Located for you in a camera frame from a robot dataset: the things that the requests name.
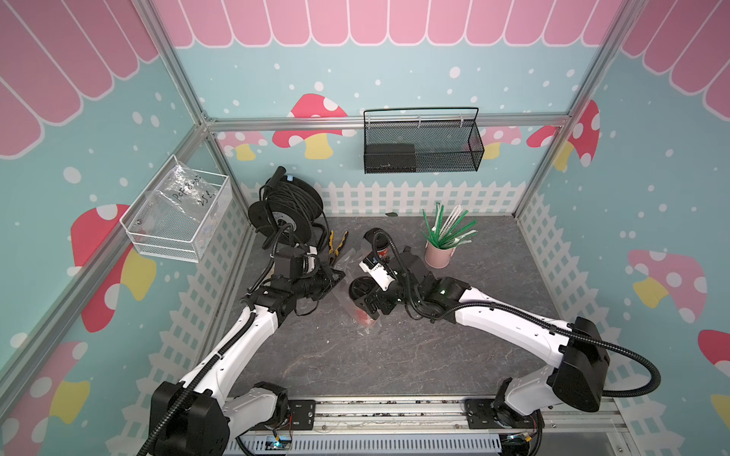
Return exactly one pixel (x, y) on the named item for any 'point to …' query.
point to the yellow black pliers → (333, 254)
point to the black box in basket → (390, 158)
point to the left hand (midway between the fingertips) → (346, 278)
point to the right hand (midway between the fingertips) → (366, 290)
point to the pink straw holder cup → (438, 258)
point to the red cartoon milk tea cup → (382, 246)
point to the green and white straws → (453, 232)
